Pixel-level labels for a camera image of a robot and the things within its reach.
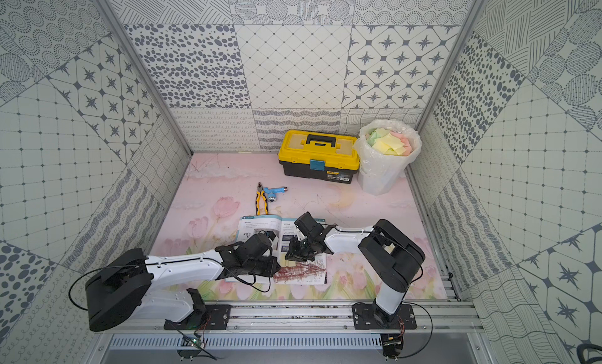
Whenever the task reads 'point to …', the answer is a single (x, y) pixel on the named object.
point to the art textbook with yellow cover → (293, 272)
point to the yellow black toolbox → (323, 156)
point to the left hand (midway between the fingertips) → (282, 263)
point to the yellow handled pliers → (258, 199)
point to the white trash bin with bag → (381, 174)
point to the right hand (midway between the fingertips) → (287, 259)
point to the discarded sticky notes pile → (389, 142)
